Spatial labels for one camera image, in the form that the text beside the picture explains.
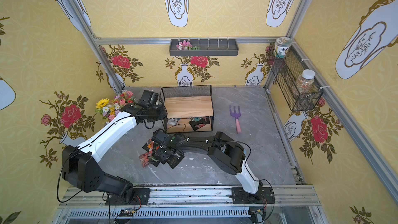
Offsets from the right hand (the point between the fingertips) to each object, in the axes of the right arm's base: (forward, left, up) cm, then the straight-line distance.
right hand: (165, 146), depth 89 cm
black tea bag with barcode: (-7, -6, -1) cm, 9 cm away
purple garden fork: (+24, -43, -2) cm, 49 cm away
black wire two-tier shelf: (+20, -13, +11) cm, 26 cm away
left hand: (+13, +2, +15) cm, 20 cm away
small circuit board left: (-31, +13, -5) cm, 34 cm away
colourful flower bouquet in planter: (+15, +32, +16) cm, 38 cm away
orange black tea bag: (0, +10, -1) cm, 10 cm away
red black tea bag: (-7, +11, -1) cm, 13 cm away
